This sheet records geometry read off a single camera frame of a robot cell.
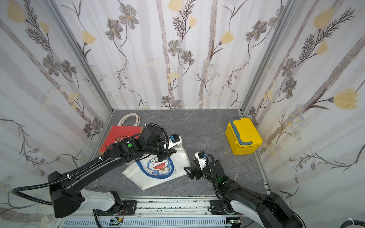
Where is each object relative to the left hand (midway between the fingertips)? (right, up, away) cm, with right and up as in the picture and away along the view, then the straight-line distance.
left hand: (176, 149), depth 70 cm
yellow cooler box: (+40, +4, +16) cm, 44 cm away
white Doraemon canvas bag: (-15, -12, +2) cm, 19 cm away
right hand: (+7, -11, +10) cm, 17 cm away
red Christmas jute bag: (-47, +5, +34) cm, 59 cm away
